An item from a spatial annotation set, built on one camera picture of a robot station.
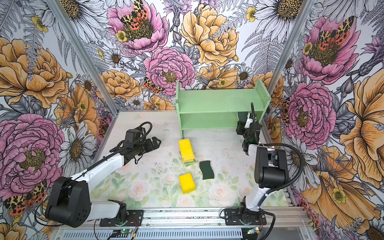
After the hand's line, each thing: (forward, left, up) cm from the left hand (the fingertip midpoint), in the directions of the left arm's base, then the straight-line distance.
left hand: (154, 148), depth 89 cm
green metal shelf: (+14, -36, +18) cm, 43 cm away
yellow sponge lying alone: (-18, -19, -6) cm, 27 cm away
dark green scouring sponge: (-11, -31, -9) cm, 34 cm away
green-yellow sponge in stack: (-6, -20, -5) cm, 21 cm away
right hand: (+14, -54, +3) cm, 56 cm away
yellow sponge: (-2, -19, 0) cm, 19 cm away
